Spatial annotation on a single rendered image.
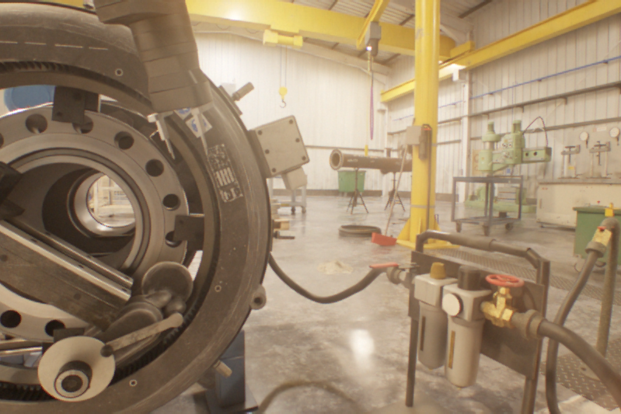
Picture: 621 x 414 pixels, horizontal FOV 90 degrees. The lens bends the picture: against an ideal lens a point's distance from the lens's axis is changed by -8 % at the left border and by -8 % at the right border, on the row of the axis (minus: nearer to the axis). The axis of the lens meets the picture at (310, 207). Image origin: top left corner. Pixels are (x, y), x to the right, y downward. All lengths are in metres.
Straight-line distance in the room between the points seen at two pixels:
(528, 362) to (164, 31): 0.86
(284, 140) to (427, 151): 3.35
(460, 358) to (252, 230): 0.54
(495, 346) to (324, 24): 12.63
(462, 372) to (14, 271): 0.87
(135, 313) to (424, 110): 3.75
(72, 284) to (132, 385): 0.21
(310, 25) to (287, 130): 12.23
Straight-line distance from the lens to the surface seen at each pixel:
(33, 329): 0.82
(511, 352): 0.87
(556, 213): 6.79
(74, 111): 0.75
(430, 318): 0.90
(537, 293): 0.80
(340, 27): 13.30
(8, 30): 0.68
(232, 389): 1.16
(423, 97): 4.10
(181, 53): 0.47
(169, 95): 0.49
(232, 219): 0.63
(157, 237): 0.74
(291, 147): 0.69
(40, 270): 0.63
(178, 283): 0.68
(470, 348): 0.86
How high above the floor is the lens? 0.69
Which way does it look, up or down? 4 degrees down
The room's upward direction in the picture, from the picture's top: 1 degrees clockwise
